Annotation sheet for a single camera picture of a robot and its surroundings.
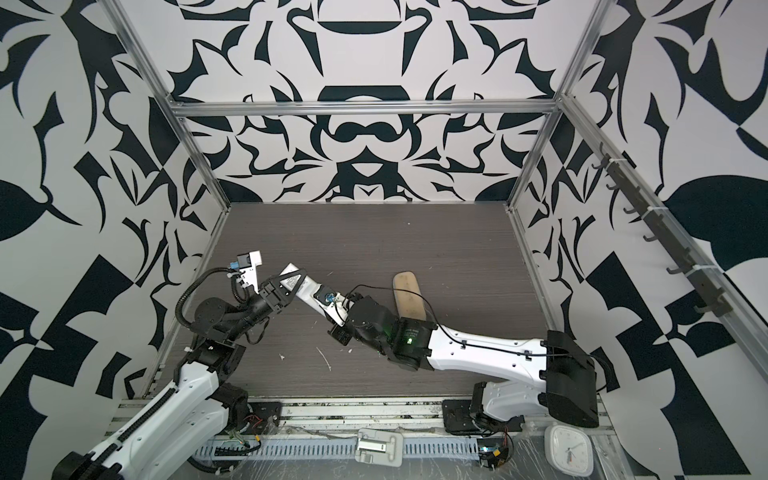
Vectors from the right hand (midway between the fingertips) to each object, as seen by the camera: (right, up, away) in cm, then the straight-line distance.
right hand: (324, 303), depth 68 cm
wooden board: (+21, -4, +22) cm, 31 cm away
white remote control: (-4, +3, -1) cm, 5 cm away
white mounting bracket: (+13, -33, +1) cm, 35 cm away
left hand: (-4, +8, -2) cm, 9 cm away
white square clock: (+55, -33, 0) cm, 64 cm away
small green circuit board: (+39, -36, +3) cm, 53 cm away
